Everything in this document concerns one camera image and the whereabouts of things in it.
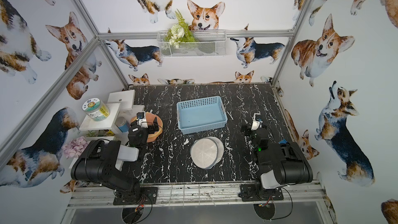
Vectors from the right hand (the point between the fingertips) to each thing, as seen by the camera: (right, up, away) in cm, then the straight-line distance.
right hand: (256, 117), depth 89 cm
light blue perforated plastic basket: (-32, 0, +14) cm, 35 cm away
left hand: (-64, +1, +2) cm, 65 cm away
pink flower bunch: (-82, -9, -27) cm, 87 cm away
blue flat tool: (+17, -15, +3) cm, 23 cm away
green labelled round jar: (-79, +6, -20) cm, 81 cm away
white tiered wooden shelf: (-75, +7, -6) cm, 75 cm away
